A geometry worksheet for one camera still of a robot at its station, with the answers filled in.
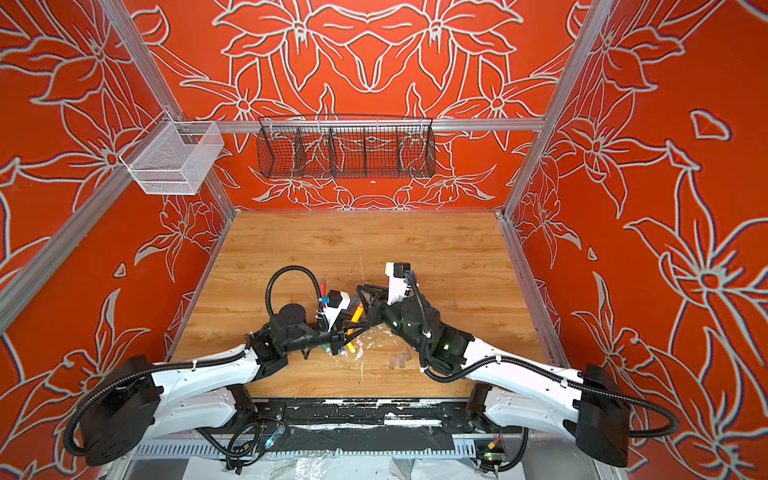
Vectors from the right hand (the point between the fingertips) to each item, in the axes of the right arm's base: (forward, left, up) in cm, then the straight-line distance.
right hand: (353, 289), depth 67 cm
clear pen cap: (-7, -12, -26) cm, 30 cm away
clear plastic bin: (+44, +59, +7) cm, 74 cm away
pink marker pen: (+16, +13, -26) cm, 33 cm away
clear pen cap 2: (-8, -9, -26) cm, 29 cm away
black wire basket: (+55, +6, +3) cm, 55 cm away
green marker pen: (-10, +7, -10) cm, 16 cm away
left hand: (-4, -3, -9) cm, 11 cm away
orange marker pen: (-4, -1, -5) cm, 7 cm away
